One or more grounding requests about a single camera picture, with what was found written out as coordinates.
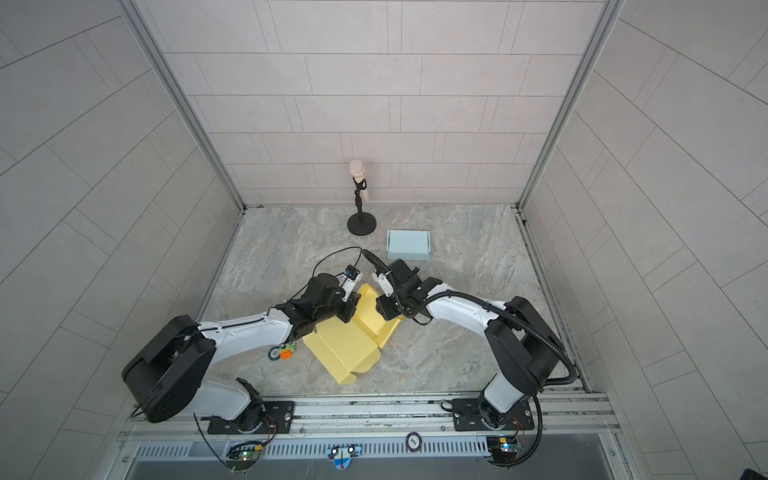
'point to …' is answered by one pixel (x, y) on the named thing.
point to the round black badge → (414, 442)
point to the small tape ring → (274, 353)
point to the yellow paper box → (348, 348)
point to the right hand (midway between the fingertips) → (380, 309)
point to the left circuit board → (245, 454)
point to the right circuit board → (503, 450)
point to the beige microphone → (357, 169)
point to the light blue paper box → (409, 245)
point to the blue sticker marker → (342, 456)
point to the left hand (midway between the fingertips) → (368, 293)
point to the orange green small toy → (286, 352)
